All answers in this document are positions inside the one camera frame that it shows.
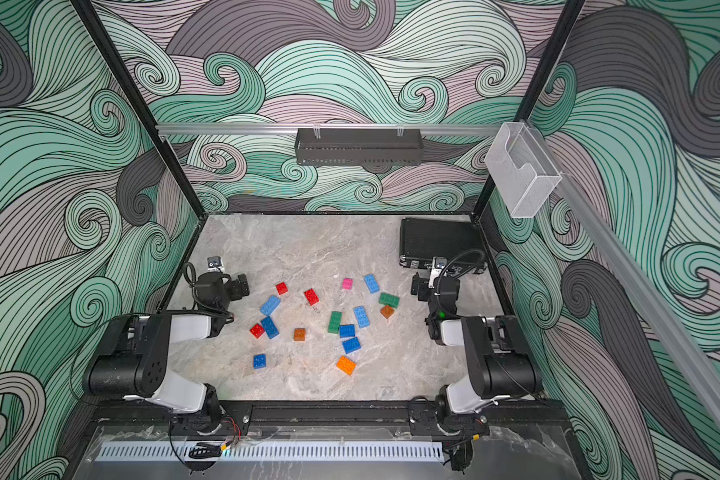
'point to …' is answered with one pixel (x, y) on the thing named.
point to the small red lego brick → (281, 288)
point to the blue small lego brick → (259, 361)
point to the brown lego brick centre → (299, 334)
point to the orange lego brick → (346, 365)
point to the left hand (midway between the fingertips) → (227, 275)
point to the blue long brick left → (269, 327)
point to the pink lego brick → (347, 283)
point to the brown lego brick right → (387, 311)
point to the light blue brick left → (269, 307)
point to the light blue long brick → (362, 317)
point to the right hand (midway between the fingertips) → (431, 274)
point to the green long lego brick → (335, 321)
